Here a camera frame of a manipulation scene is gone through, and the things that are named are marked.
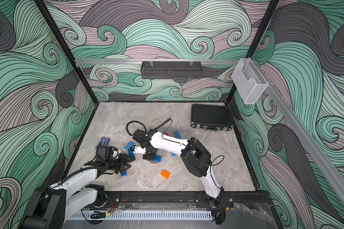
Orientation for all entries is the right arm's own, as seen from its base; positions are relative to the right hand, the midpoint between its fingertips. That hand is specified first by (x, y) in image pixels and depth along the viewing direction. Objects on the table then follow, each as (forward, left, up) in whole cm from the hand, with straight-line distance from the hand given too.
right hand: (149, 157), depth 85 cm
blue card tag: (+12, +33, -2) cm, 35 cm away
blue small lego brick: (-9, +14, -2) cm, 17 cm away
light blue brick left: (+9, +15, -2) cm, 17 cm away
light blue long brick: (+2, -14, -3) cm, 15 cm away
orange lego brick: (-9, -10, -3) cm, 14 cm away
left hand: (-2, +10, 0) cm, 10 cm away
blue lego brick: (-2, -5, +1) cm, 5 cm away
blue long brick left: (+3, +13, -2) cm, 13 cm away
